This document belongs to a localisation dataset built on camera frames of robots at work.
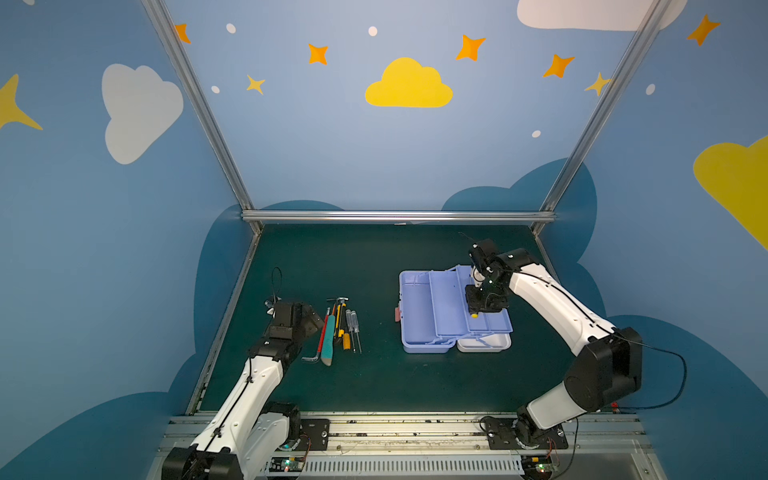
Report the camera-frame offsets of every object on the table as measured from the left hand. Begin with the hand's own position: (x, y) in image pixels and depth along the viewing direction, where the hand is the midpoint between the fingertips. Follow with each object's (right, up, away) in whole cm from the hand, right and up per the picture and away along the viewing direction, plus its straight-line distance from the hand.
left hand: (311, 320), depth 86 cm
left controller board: (-2, -32, -15) cm, 35 cm away
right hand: (+48, +5, -2) cm, 48 cm away
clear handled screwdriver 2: (+10, -2, +8) cm, 13 cm away
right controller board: (+59, -33, -14) cm, 69 cm away
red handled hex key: (+1, -12, +2) cm, 12 cm away
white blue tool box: (+36, +1, +1) cm, 36 cm away
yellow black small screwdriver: (+47, +2, -2) cm, 48 cm away
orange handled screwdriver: (+10, -6, +5) cm, 12 cm away
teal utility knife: (+5, -7, +3) cm, 8 cm away
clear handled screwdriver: (+13, -4, +7) cm, 15 cm away
